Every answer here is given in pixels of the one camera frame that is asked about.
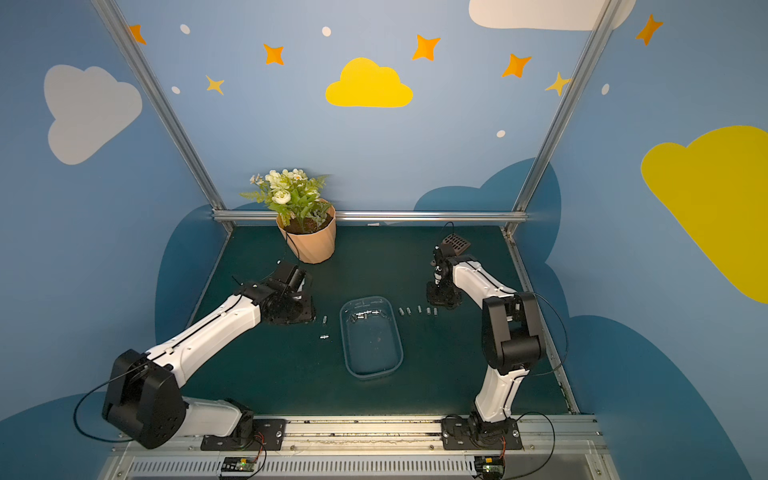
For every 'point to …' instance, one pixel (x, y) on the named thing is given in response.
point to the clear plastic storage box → (371, 337)
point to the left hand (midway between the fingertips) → (310, 308)
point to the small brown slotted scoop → (460, 245)
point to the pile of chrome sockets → (363, 315)
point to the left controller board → (238, 466)
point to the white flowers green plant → (293, 194)
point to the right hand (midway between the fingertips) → (440, 299)
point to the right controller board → (491, 467)
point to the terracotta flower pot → (312, 238)
